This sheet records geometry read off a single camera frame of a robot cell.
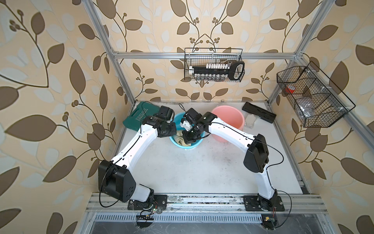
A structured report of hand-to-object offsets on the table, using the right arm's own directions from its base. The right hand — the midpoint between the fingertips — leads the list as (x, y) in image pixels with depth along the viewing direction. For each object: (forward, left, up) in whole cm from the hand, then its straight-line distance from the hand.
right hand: (183, 142), depth 82 cm
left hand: (+6, +7, +5) cm, 11 cm away
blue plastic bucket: (+11, +3, +8) cm, 14 cm away
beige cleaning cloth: (-1, +2, +6) cm, 6 cm away
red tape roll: (+26, -66, +15) cm, 72 cm away
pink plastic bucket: (+19, -31, 0) cm, 36 cm away
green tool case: (+33, +32, -7) cm, 46 cm away
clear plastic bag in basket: (+6, -64, +18) cm, 67 cm away
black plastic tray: (+27, -63, -12) cm, 69 cm away
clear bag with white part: (+22, -48, -11) cm, 54 cm away
